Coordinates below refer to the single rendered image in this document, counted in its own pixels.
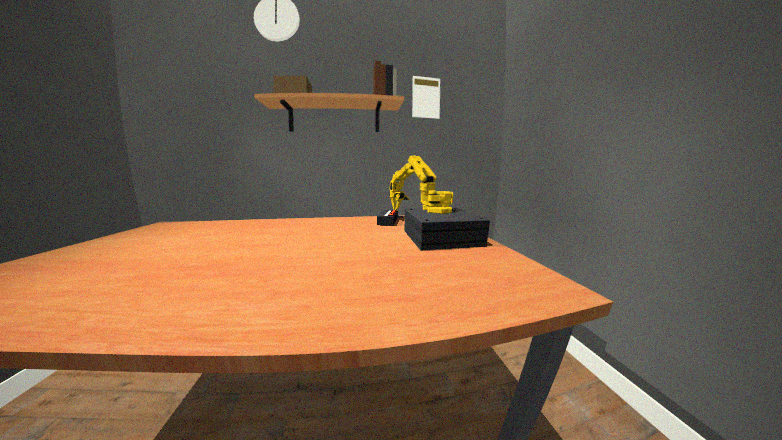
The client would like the black power strip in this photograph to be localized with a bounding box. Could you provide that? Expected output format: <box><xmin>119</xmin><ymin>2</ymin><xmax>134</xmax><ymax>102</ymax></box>
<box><xmin>377</xmin><ymin>210</ymin><xmax>405</xmax><ymax>226</ymax></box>

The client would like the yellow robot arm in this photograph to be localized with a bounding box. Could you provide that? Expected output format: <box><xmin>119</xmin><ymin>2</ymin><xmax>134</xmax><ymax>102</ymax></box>
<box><xmin>390</xmin><ymin>156</ymin><xmax>452</xmax><ymax>214</ymax></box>

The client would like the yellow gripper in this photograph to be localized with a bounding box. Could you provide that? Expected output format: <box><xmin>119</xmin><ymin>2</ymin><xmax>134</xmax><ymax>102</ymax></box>
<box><xmin>390</xmin><ymin>190</ymin><xmax>410</xmax><ymax>211</ymax></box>

